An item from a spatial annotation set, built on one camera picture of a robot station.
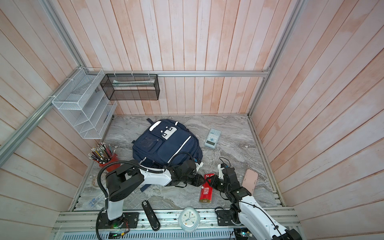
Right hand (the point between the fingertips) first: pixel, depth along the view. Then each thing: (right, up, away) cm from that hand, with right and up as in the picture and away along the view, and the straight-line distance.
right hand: (206, 178), depth 85 cm
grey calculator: (+7, +22, +19) cm, 30 cm away
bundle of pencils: (-57, +16, -7) cm, 60 cm away
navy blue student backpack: (-30, +19, +7) cm, 36 cm away
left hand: (-2, -3, -1) cm, 4 cm away
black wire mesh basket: (-53, +60, +21) cm, 82 cm away
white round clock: (-10, -15, -14) cm, 23 cm away
